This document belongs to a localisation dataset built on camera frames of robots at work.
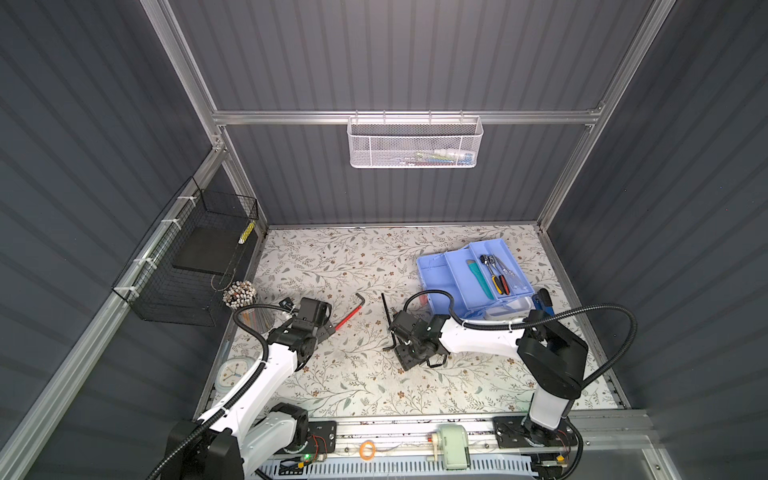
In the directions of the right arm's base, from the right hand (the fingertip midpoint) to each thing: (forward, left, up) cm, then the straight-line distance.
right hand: (409, 357), depth 87 cm
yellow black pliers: (+18, -29, +12) cm, 36 cm away
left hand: (+5, +28, +8) cm, 30 cm away
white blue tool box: (+22, -22, +7) cm, 32 cm away
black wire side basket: (+11, +56, +30) cm, 65 cm away
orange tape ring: (-23, +13, +1) cm, 26 cm away
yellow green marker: (+24, +45, +29) cm, 59 cm away
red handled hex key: (+14, +19, 0) cm, 23 cm away
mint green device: (-22, -9, +6) cm, 25 cm away
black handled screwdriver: (+19, -27, +12) cm, 35 cm away
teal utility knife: (+23, -23, +9) cm, 33 cm away
